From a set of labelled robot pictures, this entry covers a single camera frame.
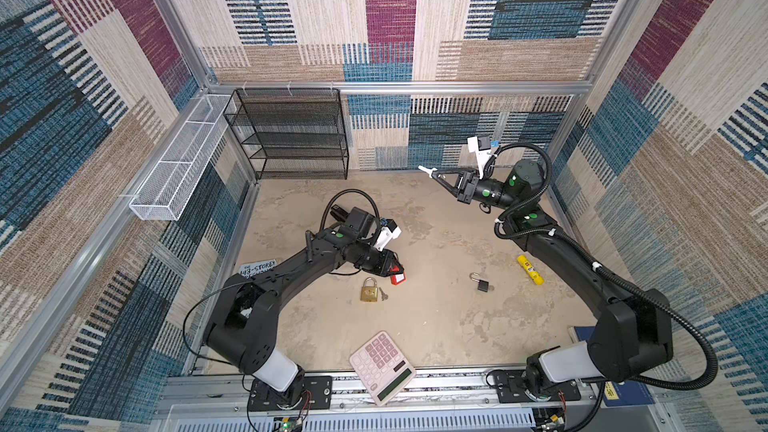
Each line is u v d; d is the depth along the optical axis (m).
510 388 0.73
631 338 0.42
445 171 0.67
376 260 0.74
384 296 0.89
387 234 0.78
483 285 0.91
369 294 0.87
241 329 0.44
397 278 0.80
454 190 0.67
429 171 0.69
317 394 0.73
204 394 0.74
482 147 0.64
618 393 0.72
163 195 0.89
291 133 1.11
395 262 0.79
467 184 0.63
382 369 0.76
